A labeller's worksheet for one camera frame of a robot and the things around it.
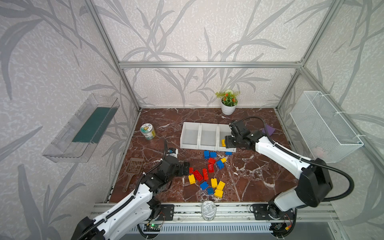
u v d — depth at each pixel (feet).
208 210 2.28
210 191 2.60
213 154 3.07
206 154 3.00
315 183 1.38
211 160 2.99
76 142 2.07
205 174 2.76
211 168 2.90
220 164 2.91
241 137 2.09
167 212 2.41
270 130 3.53
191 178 2.72
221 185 2.65
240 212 2.47
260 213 2.39
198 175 2.77
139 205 1.67
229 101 3.45
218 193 2.57
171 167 2.01
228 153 3.07
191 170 2.83
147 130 3.18
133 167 2.92
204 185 2.70
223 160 3.00
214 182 2.66
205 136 3.38
